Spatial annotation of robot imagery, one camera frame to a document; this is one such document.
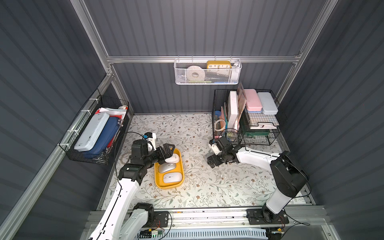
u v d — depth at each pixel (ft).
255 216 2.40
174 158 2.99
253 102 3.01
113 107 2.66
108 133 2.23
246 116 2.90
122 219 1.44
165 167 2.98
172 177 2.79
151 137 2.26
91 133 2.11
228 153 2.32
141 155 1.88
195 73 2.77
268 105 3.08
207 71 2.91
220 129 3.46
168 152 2.19
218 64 2.86
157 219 2.41
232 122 3.13
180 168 3.17
